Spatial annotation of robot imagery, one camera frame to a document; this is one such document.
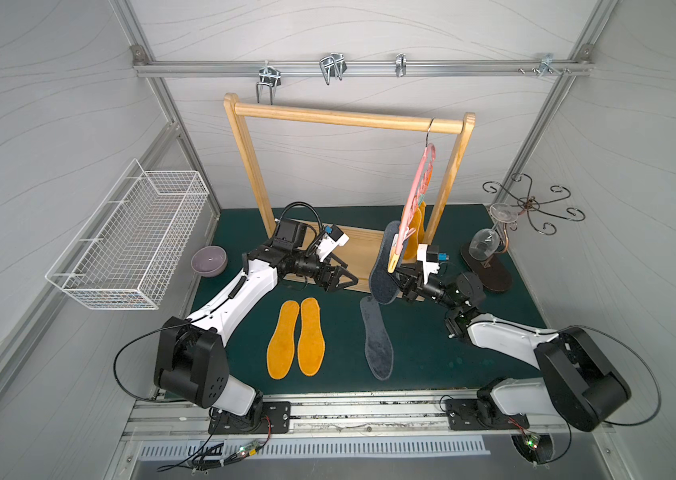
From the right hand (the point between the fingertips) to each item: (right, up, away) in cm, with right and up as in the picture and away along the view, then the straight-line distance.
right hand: (384, 265), depth 72 cm
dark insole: (0, -6, +2) cm, 6 cm away
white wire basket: (-58, +5, -2) cm, 59 cm away
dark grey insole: (-1, -25, +12) cm, 28 cm away
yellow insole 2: (-20, -26, +12) cm, 35 cm away
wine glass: (+31, +5, +13) cm, 34 cm away
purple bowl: (-57, -2, +29) cm, 64 cm away
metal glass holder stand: (+41, -6, +28) cm, 50 cm away
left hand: (-8, -3, +4) cm, 10 cm away
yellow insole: (-28, -25, +12) cm, 40 cm away
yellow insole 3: (+10, +10, +9) cm, 17 cm away
